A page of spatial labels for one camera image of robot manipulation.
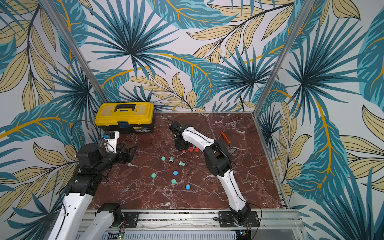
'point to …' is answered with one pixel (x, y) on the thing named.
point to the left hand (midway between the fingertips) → (130, 147)
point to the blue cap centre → (175, 173)
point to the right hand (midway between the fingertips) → (183, 147)
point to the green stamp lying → (171, 161)
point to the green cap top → (163, 158)
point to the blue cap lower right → (188, 187)
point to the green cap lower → (173, 181)
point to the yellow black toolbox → (126, 117)
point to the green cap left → (153, 175)
